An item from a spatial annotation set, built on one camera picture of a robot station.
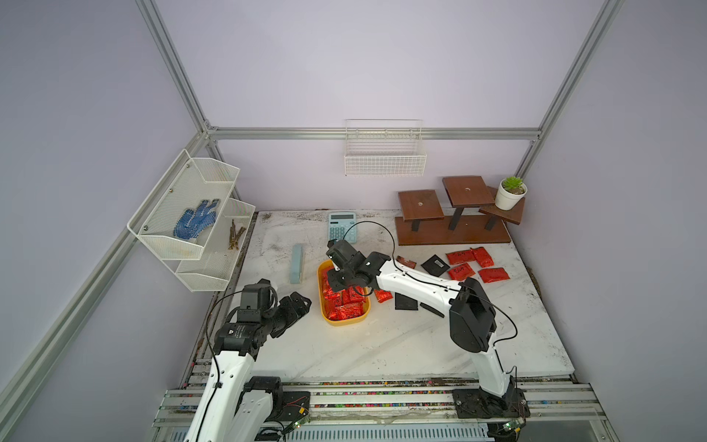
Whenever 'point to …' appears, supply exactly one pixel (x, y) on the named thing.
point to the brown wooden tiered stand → (477, 218)
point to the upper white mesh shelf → (176, 219)
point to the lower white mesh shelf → (214, 271)
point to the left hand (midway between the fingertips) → (302, 312)
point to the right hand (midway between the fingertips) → (336, 281)
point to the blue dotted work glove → (191, 224)
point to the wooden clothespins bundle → (235, 235)
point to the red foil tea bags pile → (345, 304)
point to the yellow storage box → (341, 323)
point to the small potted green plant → (509, 191)
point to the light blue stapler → (295, 271)
